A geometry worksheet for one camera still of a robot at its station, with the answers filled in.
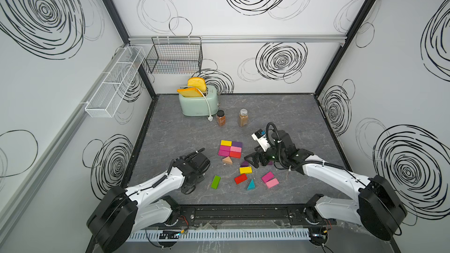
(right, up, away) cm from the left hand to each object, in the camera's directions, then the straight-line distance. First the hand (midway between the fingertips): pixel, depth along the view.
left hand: (196, 181), depth 84 cm
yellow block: (+14, +16, +13) cm, 25 cm away
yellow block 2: (+25, +5, +2) cm, 25 cm away
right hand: (+26, +14, -3) cm, 30 cm away
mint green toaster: (-2, +37, +17) cm, 41 cm away
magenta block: (+35, +2, +1) cm, 35 cm away
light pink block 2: (+37, -1, -1) cm, 37 cm away
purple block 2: (+33, +12, -10) cm, 37 cm away
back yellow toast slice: (-2, +50, +14) cm, 52 cm away
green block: (+10, 0, -1) cm, 10 cm away
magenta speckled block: (+13, +12, +8) cm, 19 cm away
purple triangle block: (+23, +8, 0) cm, 25 cm away
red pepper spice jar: (+11, +30, +15) cm, 36 cm away
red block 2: (+22, +1, +1) cm, 22 cm away
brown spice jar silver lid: (+24, +30, +15) cm, 41 cm away
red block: (+20, +10, +9) cm, 24 cm away
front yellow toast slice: (-6, +44, +12) cm, 46 cm away
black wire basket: (-14, +65, +13) cm, 68 cm away
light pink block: (+20, +13, +10) cm, 26 cm away
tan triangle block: (+15, +9, +4) cm, 18 cm away
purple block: (+21, +15, +14) cm, 29 cm away
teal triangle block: (+26, -1, -3) cm, 27 cm away
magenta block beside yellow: (+15, +14, +11) cm, 23 cm away
